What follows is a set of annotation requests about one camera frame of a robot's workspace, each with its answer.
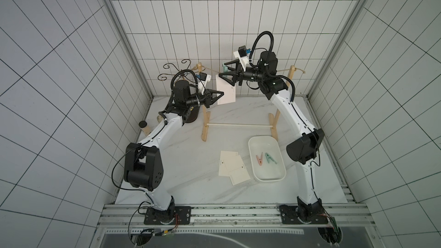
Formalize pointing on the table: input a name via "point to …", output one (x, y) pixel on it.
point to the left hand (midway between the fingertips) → (221, 95)
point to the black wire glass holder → (194, 113)
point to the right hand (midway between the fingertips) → (225, 65)
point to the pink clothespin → (260, 160)
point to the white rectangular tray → (267, 172)
